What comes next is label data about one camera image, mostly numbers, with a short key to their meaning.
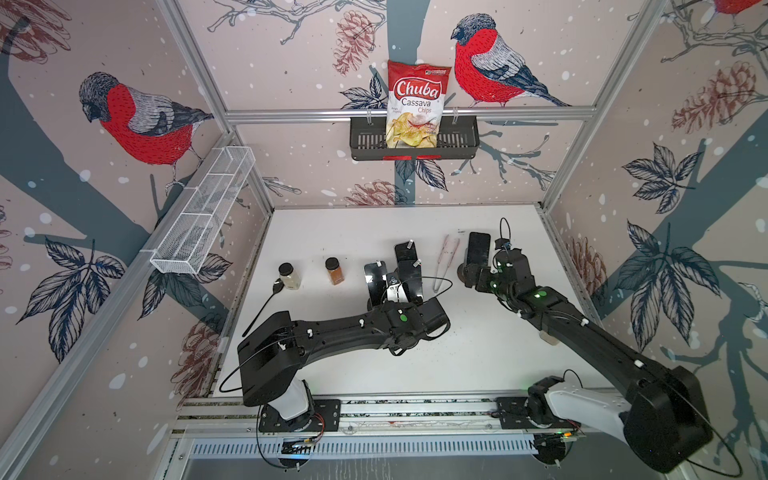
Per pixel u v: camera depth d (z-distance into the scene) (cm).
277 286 98
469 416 75
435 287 98
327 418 73
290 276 92
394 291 70
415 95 83
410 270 90
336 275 95
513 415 73
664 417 39
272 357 42
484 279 74
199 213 77
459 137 95
